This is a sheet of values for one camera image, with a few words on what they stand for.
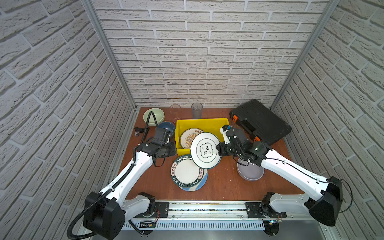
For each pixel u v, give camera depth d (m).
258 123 1.01
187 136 1.01
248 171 0.84
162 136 0.61
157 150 0.57
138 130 1.04
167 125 1.01
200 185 0.80
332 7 0.69
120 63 0.95
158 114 1.08
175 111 1.04
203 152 0.79
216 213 0.73
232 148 0.63
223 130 0.69
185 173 0.84
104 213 0.38
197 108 1.07
